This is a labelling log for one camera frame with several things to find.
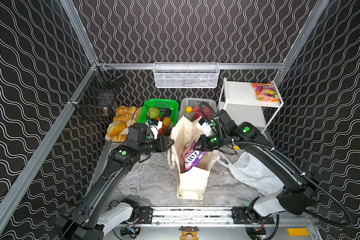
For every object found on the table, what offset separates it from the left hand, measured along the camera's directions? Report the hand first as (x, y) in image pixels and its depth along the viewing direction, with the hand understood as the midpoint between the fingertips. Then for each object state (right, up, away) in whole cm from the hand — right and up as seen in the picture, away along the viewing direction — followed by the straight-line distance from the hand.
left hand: (175, 142), depth 68 cm
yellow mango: (-7, +11, +37) cm, 39 cm away
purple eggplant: (-8, +18, +49) cm, 52 cm away
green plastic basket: (-5, +25, +49) cm, 55 cm away
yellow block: (+57, -42, +2) cm, 71 cm away
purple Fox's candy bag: (+7, -6, -2) cm, 10 cm away
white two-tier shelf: (+34, +22, +12) cm, 43 cm away
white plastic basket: (+15, +26, +49) cm, 57 cm away
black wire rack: (-48, +24, +22) cm, 58 cm away
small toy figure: (+6, -41, -1) cm, 42 cm away
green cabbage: (-17, +17, +41) cm, 48 cm away
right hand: (+8, -3, 0) cm, 9 cm away
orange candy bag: (+48, +26, +12) cm, 56 cm away
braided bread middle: (-41, +14, +44) cm, 62 cm away
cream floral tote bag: (+7, -18, -2) cm, 20 cm away
